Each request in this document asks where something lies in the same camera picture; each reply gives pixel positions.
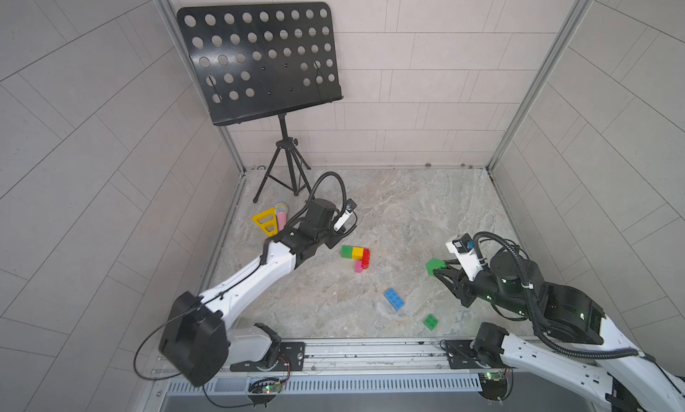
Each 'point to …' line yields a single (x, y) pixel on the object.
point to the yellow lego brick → (358, 253)
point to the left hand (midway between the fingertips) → (342, 218)
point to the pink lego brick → (359, 266)
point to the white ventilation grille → (276, 388)
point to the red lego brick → (366, 259)
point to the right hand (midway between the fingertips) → (436, 271)
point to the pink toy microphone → (281, 210)
